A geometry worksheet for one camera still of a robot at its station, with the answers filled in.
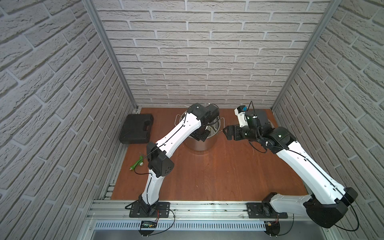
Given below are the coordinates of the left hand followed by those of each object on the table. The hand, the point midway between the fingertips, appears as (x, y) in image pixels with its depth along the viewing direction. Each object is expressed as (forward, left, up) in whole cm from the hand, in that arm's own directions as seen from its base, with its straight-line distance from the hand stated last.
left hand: (194, 133), depth 80 cm
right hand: (-4, -19, +10) cm, 21 cm away
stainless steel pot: (+4, -2, -18) cm, 19 cm away
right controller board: (-42, -37, -18) cm, 59 cm away
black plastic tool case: (+14, +39, -15) cm, 45 cm away
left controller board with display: (-39, +24, -23) cm, 51 cm away
